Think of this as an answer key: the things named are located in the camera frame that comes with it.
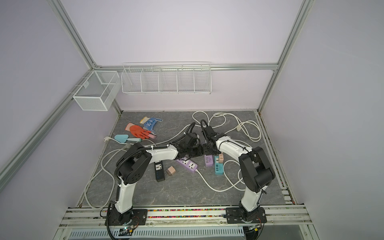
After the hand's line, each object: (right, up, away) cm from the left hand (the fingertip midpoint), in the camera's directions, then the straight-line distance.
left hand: (206, 153), depth 93 cm
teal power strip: (+7, -7, -5) cm, 11 cm away
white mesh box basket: (-75, +41, +9) cm, 86 cm away
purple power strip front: (-11, -5, -4) cm, 13 cm away
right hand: (+2, +1, 0) cm, 2 cm away
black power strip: (-28, -9, -6) cm, 30 cm away
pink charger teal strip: (+8, -2, -6) cm, 10 cm away
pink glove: (-57, +16, +16) cm, 62 cm away
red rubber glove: (-47, +13, +12) cm, 50 cm away
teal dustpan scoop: (-58, +9, +12) cm, 60 cm away
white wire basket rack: (-26, +50, +6) cm, 56 cm away
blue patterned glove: (-42, +19, +19) cm, 50 cm away
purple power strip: (+2, -4, -2) cm, 5 cm away
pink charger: (-21, -9, -6) cm, 24 cm away
